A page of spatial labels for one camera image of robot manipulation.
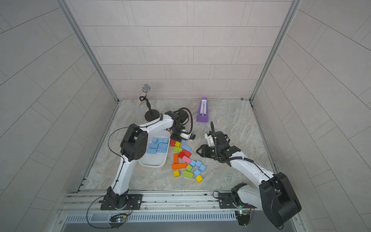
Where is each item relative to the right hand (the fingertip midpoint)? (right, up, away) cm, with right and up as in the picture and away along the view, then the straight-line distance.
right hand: (199, 151), depth 82 cm
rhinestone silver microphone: (-32, +37, +3) cm, 49 cm away
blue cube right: (+2, -9, -2) cm, 9 cm away
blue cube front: (-1, -10, -3) cm, 11 cm away
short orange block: (-14, -5, +4) cm, 15 cm away
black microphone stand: (-35, +21, +23) cm, 46 cm away
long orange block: (-12, -8, 0) cm, 14 cm away
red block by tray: (-16, +4, +6) cm, 18 cm away
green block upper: (-13, -1, +6) cm, 14 cm away
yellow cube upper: (-13, +3, +7) cm, 15 cm away
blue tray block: (-22, 0, +4) cm, 23 cm away
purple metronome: (+3, +22, +17) cm, 28 cm away
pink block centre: (-7, -5, +2) cm, 9 cm away
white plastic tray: (-24, -6, +2) cm, 24 cm away
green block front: (-6, -12, -3) cm, 14 cm away
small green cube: (-6, -9, -2) cm, 11 cm away
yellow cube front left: (-13, -11, -3) cm, 17 cm away
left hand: (-10, +7, +15) cm, 20 cm away
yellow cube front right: (0, -13, -5) cm, 14 cm away
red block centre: (-9, -2, +4) cm, 10 cm away
